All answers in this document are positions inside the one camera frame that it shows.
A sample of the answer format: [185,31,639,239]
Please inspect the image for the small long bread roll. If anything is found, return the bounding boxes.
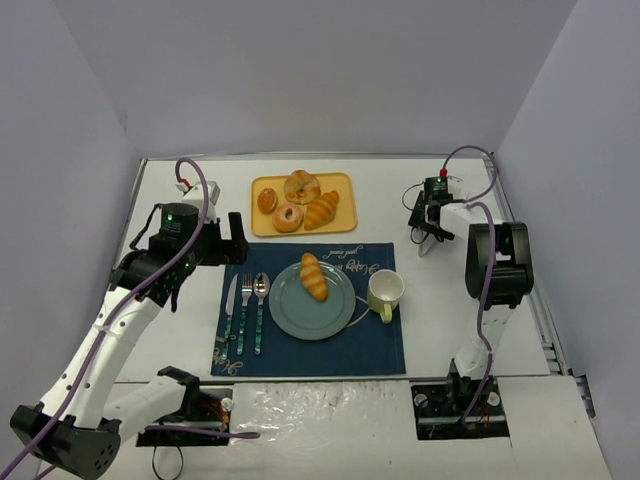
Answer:
[300,253,329,302]

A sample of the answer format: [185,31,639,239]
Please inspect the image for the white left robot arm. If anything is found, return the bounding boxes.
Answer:
[10,203,249,479]

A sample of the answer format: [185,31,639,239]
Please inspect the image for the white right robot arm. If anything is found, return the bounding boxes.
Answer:
[408,175,534,389]

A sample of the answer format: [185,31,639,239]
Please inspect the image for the large bagel bread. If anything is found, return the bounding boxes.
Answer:
[283,170,321,205]

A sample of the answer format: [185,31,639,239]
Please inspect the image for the round jam bun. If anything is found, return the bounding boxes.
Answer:
[256,187,278,214]

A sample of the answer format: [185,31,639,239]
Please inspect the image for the sugared orange donut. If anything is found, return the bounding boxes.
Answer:
[272,202,304,233]

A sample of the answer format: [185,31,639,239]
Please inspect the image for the yellow tray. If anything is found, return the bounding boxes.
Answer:
[250,171,359,238]

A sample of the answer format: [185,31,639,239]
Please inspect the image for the pale green mug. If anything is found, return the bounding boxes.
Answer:
[367,269,405,324]

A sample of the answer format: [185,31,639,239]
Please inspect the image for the dark blue placemat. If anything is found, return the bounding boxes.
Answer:
[211,243,406,378]

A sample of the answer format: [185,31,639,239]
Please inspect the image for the large croissant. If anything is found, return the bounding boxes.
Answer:
[304,190,340,231]

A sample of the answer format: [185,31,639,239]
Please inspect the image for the blue-grey ceramic plate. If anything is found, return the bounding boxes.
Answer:
[268,262,357,341]

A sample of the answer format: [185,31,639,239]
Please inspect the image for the fork with green handle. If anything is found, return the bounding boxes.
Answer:
[236,273,253,356]

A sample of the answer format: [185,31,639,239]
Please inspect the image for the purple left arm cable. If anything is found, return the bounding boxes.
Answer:
[0,157,261,480]

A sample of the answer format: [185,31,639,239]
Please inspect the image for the spoon with green handle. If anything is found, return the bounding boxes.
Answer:
[253,272,270,355]

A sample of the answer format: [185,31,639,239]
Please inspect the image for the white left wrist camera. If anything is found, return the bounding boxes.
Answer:
[175,180,220,223]

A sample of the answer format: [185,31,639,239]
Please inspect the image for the knife with green handle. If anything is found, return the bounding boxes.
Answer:
[220,275,238,360]

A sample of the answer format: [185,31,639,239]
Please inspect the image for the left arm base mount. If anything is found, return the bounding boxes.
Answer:
[135,387,233,448]

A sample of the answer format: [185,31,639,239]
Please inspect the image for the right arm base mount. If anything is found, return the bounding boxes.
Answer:
[411,380,510,441]

